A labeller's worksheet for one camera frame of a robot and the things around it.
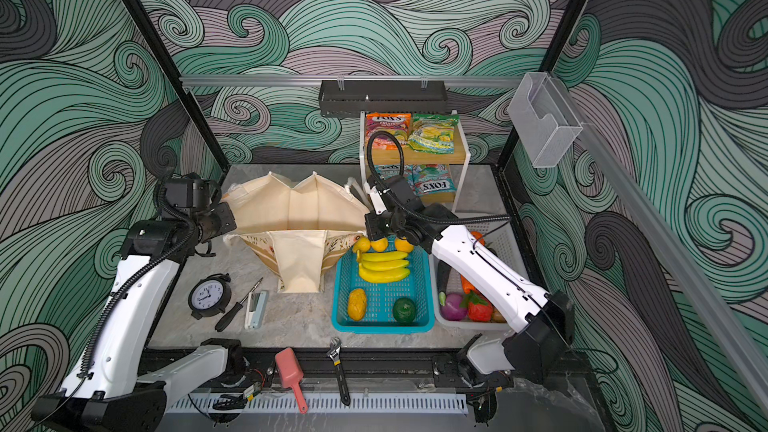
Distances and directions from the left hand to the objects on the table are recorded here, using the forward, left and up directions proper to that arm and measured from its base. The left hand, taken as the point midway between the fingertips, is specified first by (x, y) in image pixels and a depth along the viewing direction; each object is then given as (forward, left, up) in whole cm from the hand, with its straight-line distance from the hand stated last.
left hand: (222, 213), depth 71 cm
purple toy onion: (-15, -59, -21) cm, 64 cm away
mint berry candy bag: (+23, -41, -8) cm, 47 cm away
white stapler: (-15, -5, -26) cm, 30 cm away
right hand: (+2, -36, -4) cm, 37 cm away
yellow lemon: (+5, -39, -24) cm, 46 cm away
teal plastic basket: (-15, -39, -29) cm, 51 cm away
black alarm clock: (-11, +9, -26) cm, 29 cm away
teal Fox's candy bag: (+20, -55, -8) cm, 59 cm away
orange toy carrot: (-9, -64, -21) cm, 68 cm away
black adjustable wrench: (-25, -28, -27) cm, 46 cm away
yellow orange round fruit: (+4, -47, -22) cm, 52 cm away
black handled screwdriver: (-16, +3, -27) cm, 31 cm away
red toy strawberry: (-15, -65, -19) cm, 70 cm away
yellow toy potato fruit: (-13, -33, -24) cm, 42 cm away
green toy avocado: (-15, -46, -22) cm, 53 cm away
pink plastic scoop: (-30, -18, -24) cm, 43 cm away
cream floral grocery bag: (-6, -20, +2) cm, 21 cm away
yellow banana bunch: (-2, -40, -24) cm, 47 cm away
